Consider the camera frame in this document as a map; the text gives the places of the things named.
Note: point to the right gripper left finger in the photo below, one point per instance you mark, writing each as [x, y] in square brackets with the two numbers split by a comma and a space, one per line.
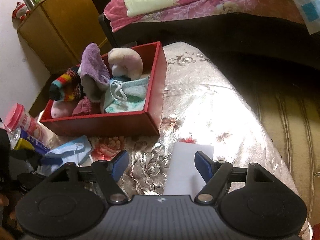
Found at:
[107, 175]

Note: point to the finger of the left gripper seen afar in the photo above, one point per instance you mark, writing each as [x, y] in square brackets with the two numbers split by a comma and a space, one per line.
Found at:
[34, 157]

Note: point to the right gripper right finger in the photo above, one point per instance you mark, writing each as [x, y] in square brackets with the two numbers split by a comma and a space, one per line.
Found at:
[216, 175]

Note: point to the white sponge block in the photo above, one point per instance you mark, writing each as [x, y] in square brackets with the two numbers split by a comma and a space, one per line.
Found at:
[182, 175]

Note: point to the pink pig plush toy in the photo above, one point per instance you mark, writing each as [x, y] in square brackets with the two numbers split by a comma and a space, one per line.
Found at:
[61, 109]

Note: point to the dark pink knit cloth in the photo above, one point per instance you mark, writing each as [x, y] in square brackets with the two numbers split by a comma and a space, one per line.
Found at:
[86, 107]

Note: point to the rainbow striped sock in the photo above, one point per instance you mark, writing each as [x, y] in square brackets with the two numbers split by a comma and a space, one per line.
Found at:
[67, 87]

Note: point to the light blue towel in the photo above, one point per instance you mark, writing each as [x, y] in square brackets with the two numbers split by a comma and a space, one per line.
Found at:
[125, 96]

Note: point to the purple cloth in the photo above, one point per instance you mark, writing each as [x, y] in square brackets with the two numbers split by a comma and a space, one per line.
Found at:
[94, 74]

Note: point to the cream teddy bear plush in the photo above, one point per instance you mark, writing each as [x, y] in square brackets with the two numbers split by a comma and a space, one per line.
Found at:
[125, 62]

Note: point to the yellow drink can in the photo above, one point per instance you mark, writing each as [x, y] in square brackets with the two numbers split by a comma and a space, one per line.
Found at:
[21, 140]

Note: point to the blue face mask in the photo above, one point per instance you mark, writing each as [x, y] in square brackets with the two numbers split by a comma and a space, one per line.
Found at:
[76, 151]

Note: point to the pink lid plastic jar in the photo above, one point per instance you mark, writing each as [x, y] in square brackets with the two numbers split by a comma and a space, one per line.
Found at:
[18, 117]

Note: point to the red cardboard box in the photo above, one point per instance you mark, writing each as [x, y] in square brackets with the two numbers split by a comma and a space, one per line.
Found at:
[144, 122]

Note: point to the wooden cabinet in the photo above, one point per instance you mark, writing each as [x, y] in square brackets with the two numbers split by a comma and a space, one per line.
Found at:
[58, 31]

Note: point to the red santa plush doll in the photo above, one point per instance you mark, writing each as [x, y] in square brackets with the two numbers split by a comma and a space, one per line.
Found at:
[20, 12]

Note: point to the bed with pink quilt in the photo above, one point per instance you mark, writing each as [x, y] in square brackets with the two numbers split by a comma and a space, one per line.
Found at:
[120, 14]

